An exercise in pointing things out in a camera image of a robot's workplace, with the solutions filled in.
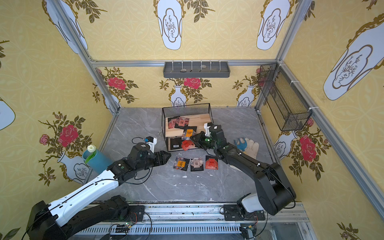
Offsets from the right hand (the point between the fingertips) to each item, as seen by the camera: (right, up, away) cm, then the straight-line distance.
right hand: (186, 139), depth 81 cm
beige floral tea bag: (+6, -16, +9) cm, 19 cm away
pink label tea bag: (-5, +10, +9) cm, 15 cm away
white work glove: (+43, -7, +16) cm, 46 cm away
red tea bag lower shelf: (0, -5, +16) cm, 17 cm away
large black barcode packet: (-8, -5, +16) cm, 19 cm away
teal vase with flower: (-45, -10, -6) cm, 46 cm away
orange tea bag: (+2, +3, +4) cm, 5 cm away
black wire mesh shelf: (+7, +14, +15) cm, 22 cm away
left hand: (-10, -8, -3) cm, 13 cm away
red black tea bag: (+15, -15, +10) cm, 24 cm away
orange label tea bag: (-3, -16, +9) cm, 18 cm away
